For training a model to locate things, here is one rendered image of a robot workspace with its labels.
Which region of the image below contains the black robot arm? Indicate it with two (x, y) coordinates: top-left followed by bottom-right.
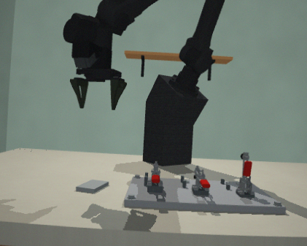
(63, 0), (225, 97)

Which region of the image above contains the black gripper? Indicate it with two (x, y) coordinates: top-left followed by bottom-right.
(70, 69), (127, 110)

